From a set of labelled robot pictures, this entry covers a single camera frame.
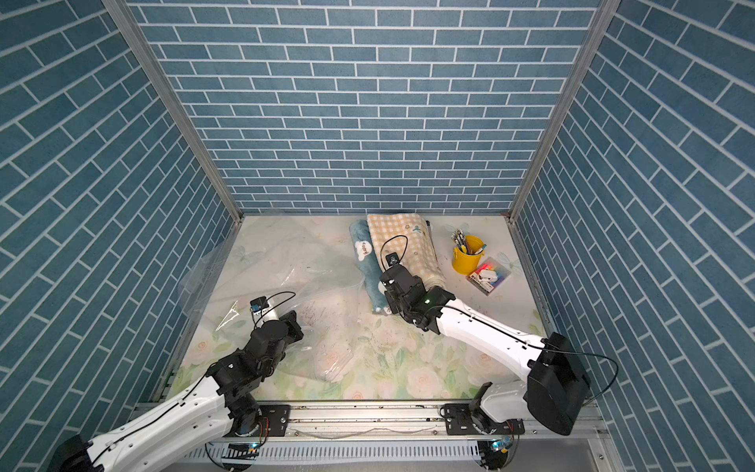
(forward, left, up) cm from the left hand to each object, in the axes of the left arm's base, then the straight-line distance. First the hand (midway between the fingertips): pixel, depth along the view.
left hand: (306, 314), depth 82 cm
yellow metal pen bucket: (+21, -49, -3) cm, 54 cm away
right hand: (+6, -27, +5) cm, 28 cm away
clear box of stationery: (+18, -57, -6) cm, 60 cm away
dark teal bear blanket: (+15, -17, +4) cm, 23 cm away
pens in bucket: (+23, -47, +6) cm, 52 cm away
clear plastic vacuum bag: (+24, +22, -12) cm, 34 cm away
